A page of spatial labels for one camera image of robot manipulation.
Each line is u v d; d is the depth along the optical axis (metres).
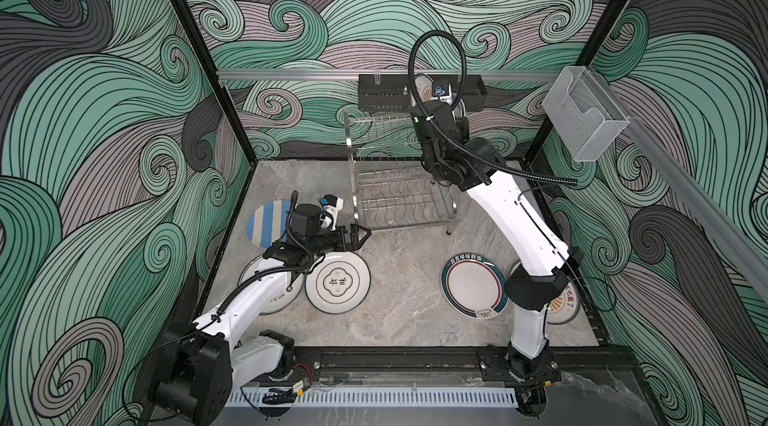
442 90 0.54
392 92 0.96
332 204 0.74
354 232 0.71
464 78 0.92
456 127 0.57
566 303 0.83
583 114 0.79
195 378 0.39
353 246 0.70
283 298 0.83
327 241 0.69
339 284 0.87
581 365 0.74
